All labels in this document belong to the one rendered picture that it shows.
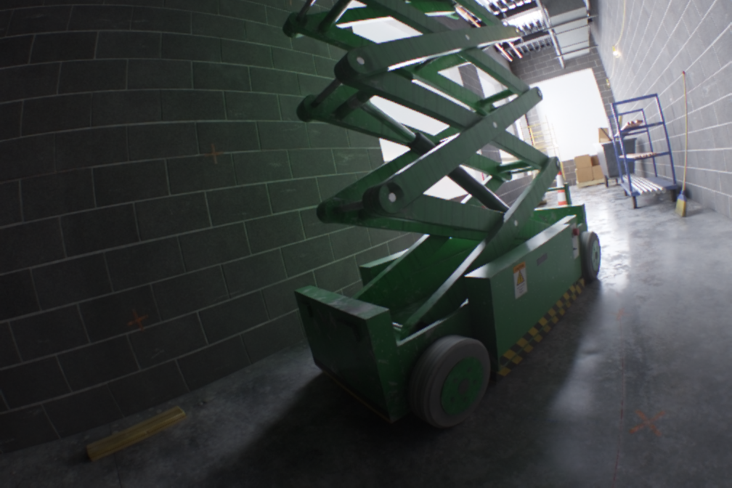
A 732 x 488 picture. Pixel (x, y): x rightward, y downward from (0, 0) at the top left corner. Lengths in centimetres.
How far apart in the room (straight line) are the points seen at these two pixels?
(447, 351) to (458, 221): 52
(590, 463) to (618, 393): 31
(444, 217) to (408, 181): 24
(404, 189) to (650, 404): 107
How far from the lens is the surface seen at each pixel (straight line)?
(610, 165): 747
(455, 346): 93
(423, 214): 108
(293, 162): 208
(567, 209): 225
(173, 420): 156
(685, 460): 101
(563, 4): 681
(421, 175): 103
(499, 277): 105
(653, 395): 118
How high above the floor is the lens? 75
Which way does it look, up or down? 2 degrees down
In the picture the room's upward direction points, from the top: 12 degrees counter-clockwise
